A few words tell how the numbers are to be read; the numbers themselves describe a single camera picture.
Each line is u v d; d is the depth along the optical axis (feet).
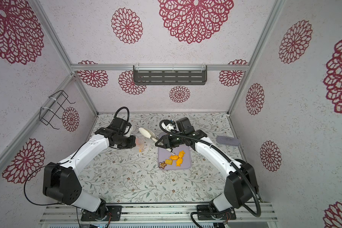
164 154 3.11
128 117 2.61
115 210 2.46
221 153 1.59
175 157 3.04
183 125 2.02
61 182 1.42
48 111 2.41
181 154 3.09
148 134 2.46
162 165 2.95
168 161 3.02
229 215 2.35
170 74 3.11
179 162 3.03
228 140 3.28
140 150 3.11
